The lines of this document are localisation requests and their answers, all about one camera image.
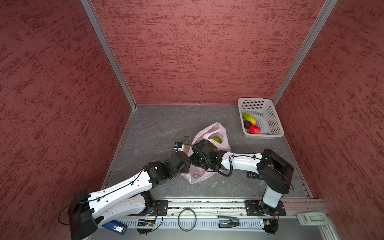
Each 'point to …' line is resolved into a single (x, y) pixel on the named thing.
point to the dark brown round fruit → (247, 124)
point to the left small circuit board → (144, 222)
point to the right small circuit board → (270, 225)
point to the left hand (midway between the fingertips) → (187, 164)
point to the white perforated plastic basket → (267, 118)
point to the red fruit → (254, 129)
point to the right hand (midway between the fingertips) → (190, 165)
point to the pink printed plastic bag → (198, 174)
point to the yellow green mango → (247, 116)
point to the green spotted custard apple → (217, 139)
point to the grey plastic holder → (305, 218)
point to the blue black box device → (115, 226)
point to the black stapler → (226, 222)
